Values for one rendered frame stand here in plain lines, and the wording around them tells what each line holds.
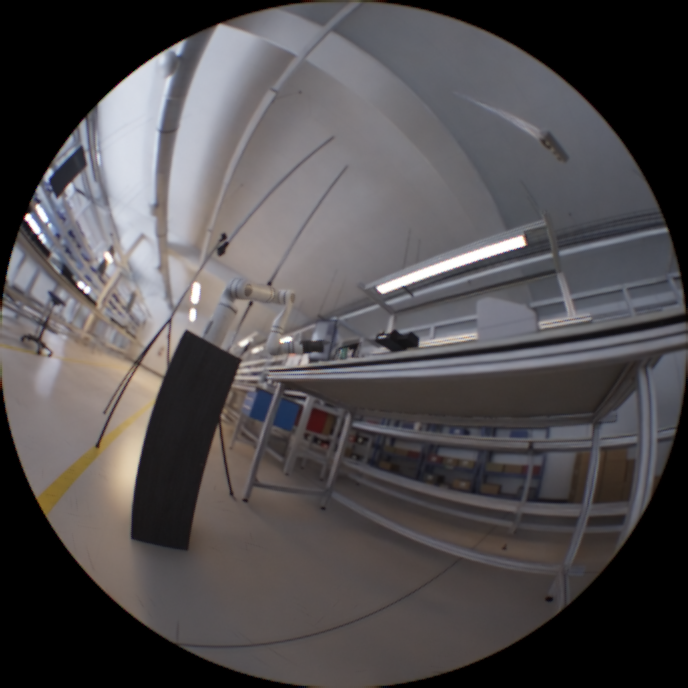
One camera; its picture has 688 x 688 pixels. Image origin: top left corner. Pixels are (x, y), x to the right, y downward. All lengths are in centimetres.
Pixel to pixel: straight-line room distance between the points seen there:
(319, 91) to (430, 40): 143
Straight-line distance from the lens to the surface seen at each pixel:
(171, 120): 396
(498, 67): 321
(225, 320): 95
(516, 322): 62
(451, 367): 63
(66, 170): 343
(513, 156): 336
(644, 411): 67
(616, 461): 397
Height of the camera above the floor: 71
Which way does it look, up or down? 22 degrees up
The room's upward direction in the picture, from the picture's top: 17 degrees clockwise
